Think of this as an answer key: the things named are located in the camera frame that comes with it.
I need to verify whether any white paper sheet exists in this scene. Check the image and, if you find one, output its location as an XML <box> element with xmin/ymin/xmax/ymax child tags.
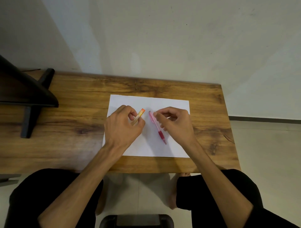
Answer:
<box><xmin>102</xmin><ymin>94</ymin><xmax>190</xmax><ymax>158</ymax></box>

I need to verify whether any person's foot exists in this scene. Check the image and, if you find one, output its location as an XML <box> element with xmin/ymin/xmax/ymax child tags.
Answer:
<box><xmin>168</xmin><ymin>173</ymin><xmax>191</xmax><ymax>210</ymax></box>
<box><xmin>95</xmin><ymin>181</ymin><xmax>108</xmax><ymax>215</ymax></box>

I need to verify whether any person's right forearm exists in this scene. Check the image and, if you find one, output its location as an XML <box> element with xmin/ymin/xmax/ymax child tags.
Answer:
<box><xmin>186</xmin><ymin>140</ymin><xmax>254</xmax><ymax>228</ymax></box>

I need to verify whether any orange pen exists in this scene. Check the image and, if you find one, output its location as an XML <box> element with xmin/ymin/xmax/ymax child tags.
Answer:
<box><xmin>131</xmin><ymin>108</ymin><xmax>146</xmax><ymax>127</ymax></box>

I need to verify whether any black stool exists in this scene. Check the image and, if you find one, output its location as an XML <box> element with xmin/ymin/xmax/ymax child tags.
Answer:
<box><xmin>99</xmin><ymin>214</ymin><xmax>174</xmax><ymax>228</ymax></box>

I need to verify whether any black right shirt sleeve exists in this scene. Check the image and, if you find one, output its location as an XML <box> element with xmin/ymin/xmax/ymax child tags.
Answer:
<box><xmin>247</xmin><ymin>205</ymin><xmax>301</xmax><ymax>228</ymax></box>

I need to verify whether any person's left foot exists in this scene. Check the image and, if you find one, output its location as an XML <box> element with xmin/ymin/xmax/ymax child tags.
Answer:
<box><xmin>95</xmin><ymin>181</ymin><xmax>108</xmax><ymax>215</ymax></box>

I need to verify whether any dark skirting board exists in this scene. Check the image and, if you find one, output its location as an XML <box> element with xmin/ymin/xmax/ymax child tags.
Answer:
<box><xmin>229</xmin><ymin>116</ymin><xmax>301</xmax><ymax>124</ymax></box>

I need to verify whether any grey metal bar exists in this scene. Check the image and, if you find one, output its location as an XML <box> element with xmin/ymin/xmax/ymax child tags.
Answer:
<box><xmin>0</xmin><ymin>174</ymin><xmax>22</xmax><ymax>187</ymax></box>

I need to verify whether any person's left hand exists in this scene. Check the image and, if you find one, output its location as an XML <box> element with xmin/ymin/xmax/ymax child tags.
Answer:
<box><xmin>103</xmin><ymin>105</ymin><xmax>146</xmax><ymax>154</ymax></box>

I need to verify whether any black flat screen television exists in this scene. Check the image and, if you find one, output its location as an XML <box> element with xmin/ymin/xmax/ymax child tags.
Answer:
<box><xmin>0</xmin><ymin>54</ymin><xmax>59</xmax><ymax>108</ymax></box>

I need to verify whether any person's left forearm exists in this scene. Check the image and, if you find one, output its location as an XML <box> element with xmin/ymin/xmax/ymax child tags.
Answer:
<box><xmin>37</xmin><ymin>144</ymin><xmax>124</xmax><ymax>228</ymax></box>

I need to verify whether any black television stand leg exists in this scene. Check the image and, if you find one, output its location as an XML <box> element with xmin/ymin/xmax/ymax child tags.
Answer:
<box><xmin>20</xmin><ymin>68</ymin><xmax>55</xmax><ymax>138</ymax></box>

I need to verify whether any person's right hand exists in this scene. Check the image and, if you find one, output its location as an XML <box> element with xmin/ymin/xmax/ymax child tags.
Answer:
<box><xmin>153</xmin><ymin>106</ymin><xmax>198</xmax><ymax>148</ymax></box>

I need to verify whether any person's trouser leg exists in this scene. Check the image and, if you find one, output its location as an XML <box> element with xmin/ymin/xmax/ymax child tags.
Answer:
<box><xmin>3</xmin><ymin>168</ymin><xmax>104</xmax><ymax>228</ymax></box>
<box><xmin>176</xmin><ymin>169</ymin><xmax>264</xmax><ymax>228</ymax></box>

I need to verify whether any pink mechanical pencil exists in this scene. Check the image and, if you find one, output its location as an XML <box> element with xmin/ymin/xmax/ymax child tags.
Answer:
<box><xmin>148</xmin><ymin>111</ymin><xmax>167</xmax><ymax>145</ymax></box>

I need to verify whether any person's right foot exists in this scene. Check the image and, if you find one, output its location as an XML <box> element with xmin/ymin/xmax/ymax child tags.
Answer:
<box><xmin>168</xmin><ymin>173</ymin><xmax>191</xmax><ymax>210</ymax></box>

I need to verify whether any person's right trouser leg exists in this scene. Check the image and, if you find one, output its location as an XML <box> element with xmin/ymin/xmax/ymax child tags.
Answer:
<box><xmin>176</xmin><ymin>169</ymin><xmax>264</xmax><ymax>228</ymax></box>

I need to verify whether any person's left trouser leg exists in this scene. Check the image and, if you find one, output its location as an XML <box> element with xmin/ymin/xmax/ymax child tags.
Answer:
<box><xmin>3</xmin><ymin>168</ymin><xmax>104</xmax><ymax>228</ymax></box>

